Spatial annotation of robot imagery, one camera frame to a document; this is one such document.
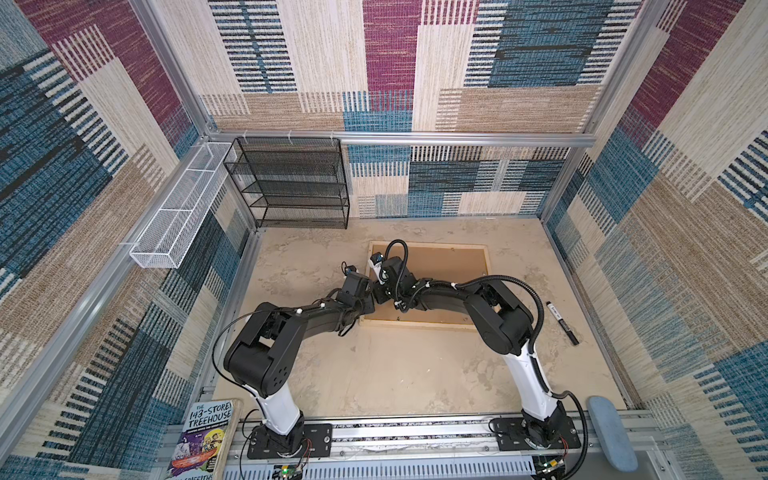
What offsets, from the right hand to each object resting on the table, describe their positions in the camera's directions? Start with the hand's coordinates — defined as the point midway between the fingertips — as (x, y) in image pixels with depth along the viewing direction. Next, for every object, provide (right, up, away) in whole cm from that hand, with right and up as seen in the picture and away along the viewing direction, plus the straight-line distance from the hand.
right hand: (377, 293), depth 102 cm
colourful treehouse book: (-39, -30, -30) cm, 58 cm away
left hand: (-2, -1, -5) cm, 5 cm away
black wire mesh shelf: (-29, +39, +10) cm, 50 cm away
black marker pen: (+58, -10, -11) cm, 59 cm away
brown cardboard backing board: (+3, -4, -10) cm, 11 cm away
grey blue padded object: (+56, -29, -30) cm, 70 cm away
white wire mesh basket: (-62, +21, -8) cm, 66 cm away
